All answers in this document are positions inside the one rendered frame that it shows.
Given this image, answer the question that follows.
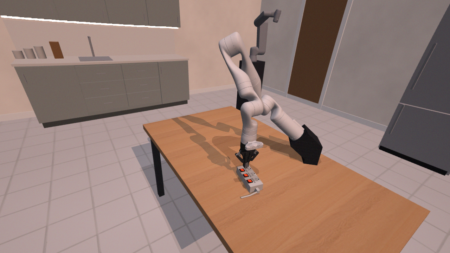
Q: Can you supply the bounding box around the white power strip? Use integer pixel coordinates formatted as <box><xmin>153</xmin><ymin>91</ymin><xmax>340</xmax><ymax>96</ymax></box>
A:
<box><xmin>237</xmin><ymin>166</ymin><xmax>263</xmax><ymax>198</ymax></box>

